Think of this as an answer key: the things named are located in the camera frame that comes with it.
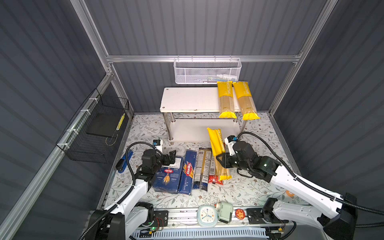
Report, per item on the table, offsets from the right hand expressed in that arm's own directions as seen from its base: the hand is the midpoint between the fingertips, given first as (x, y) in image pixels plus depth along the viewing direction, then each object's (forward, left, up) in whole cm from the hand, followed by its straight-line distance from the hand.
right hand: (219, 158), depth 74 cm
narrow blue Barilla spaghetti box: (-5, +17, -16) cm, 24 cm away
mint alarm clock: (-23, +6, -16) cm, 28 cm away
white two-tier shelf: (+19, +15, +15) cm, 28 cm away
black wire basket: (+7, +63, +10) cm, 64 cm away
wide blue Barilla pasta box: (-6, +27, -12) cm, 30 cm away
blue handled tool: (+5, +58, -17) cm, 61 cm away
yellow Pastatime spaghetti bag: (+7, +1, +4) cm, 8 cm away
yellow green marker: (+17, +52, +10) cm, 55 cm away
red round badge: (-21, -10, -19) cm, 31 cm away
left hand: (+8, +28, -7) cm, 30 cm away
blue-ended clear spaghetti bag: (+2, +8, -17) cm, 19 cm away
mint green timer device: (-21, -2, -14) cm, 25 cm away
